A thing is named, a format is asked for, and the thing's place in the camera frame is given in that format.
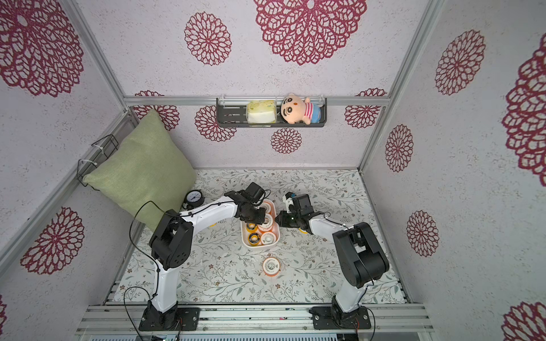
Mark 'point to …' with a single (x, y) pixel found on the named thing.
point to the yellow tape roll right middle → (303, 231)
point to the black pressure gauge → (194, 199)
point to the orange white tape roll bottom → (271, 266)
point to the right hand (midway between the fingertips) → (274, 217)
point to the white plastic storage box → (275, 229)
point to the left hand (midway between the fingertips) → (261, 219)
